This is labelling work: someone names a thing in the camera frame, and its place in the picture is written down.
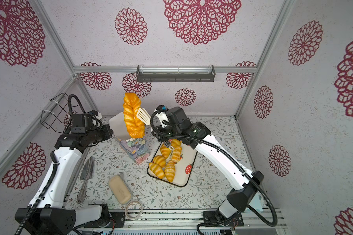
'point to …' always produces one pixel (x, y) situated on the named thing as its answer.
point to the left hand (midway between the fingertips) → (112, 133)
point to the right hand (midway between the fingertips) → (153, 129)
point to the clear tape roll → (133, 210)
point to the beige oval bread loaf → (120, 189)
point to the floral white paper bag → (139, 149)
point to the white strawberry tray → (183, 168)
